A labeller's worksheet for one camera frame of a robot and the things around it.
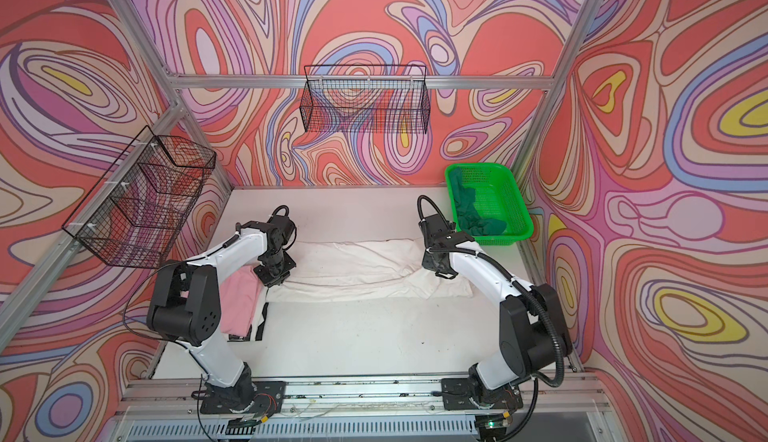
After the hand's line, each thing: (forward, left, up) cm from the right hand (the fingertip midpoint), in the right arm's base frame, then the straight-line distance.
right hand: (443, 268), depth 89 cm
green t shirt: (+22, -13, -3) cm, 25 cm away
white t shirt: (+4, +24, -7) cm, 26 cm away
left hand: (+1, +47, -3) cm, 47 cm away
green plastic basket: (+32, -24, -8) cm, 41 cm away
